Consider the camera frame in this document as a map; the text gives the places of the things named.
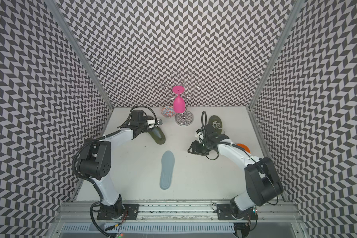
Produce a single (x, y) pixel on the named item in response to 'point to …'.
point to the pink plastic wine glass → (179, 102)
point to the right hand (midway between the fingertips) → (191, 153)
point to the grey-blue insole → (167, 163)
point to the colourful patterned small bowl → (168, 111)
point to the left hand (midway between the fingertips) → (148, 119)
